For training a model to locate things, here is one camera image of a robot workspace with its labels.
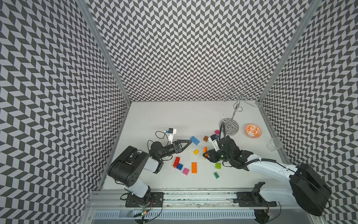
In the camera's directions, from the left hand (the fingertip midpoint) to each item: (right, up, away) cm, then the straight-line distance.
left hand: (190, 144), depth 78 cm
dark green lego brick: (+15, -19, +3) cm, 24 cm away
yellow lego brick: (+4, -7, +10) cm, 13 cm away
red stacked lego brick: (-9, -12, +6) cm, 16 cm away
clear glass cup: (+58, -4, +17) cm, 60 cm away
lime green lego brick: (+17, -14, +5) cm, 22 cm away
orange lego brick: (+9, -4, +3) cm, 10 cm away
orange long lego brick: (+2, -15, +5) cm, 16 cm away
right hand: (+9, -9, +5) cm, 13 cm away
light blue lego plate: (+3, -1, +16) cm, 16 cm away
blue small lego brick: (-7, -15, +5) cm, 17 cm away
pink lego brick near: (-3, -17, +3) cm, 17 cm away
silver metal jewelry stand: (+30, +9, +22) cm, 38 cm away
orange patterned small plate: (+45, +5, +19) cm, 49 cm away
